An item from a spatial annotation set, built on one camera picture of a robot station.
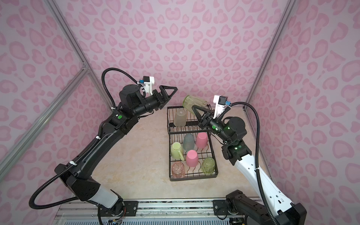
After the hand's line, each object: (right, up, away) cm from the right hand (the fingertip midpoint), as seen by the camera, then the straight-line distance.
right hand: (193, 108), depth 58 cm
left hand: (-8, +8, +3) cm, 11 cm away
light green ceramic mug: (-8, -23, +24) cm, 34 cm away
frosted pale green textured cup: (-6, -4, +24) cm, 25 cm away
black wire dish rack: (-8, -13, +20) cm, 25 cm away
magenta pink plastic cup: (+1, -27, +22) cm, 35 cm away
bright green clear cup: (+11, -32, +26) cm, 43 cm away
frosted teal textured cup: (-1, -21, +33) cm, 39 cm away
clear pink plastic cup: (-7, -34, +24) cm, 42 cm away
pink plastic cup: (+7, -18, +32) cm, 38 cm away
